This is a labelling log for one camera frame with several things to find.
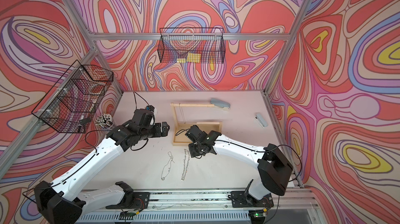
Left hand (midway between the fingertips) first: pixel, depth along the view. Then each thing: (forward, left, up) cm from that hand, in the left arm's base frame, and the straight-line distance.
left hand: (164, 127), depth 77 cm
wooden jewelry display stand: (+11, -5, -19) cm, 22 cm away
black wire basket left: (+6, +45, +10) cm, 47 cm away
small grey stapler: (+16, -58, -16) cm, 62 cm away
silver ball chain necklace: (-6, 0, -20) cm, 20 cm away
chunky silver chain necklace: (-8, -10, -19) cm, 23 cm away
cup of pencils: (+5, +33, -1) cm, 34 cm away
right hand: (-9, -16, -13) cm, 22 cm away
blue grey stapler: (+31, -32, -17) cm, 48 cm away
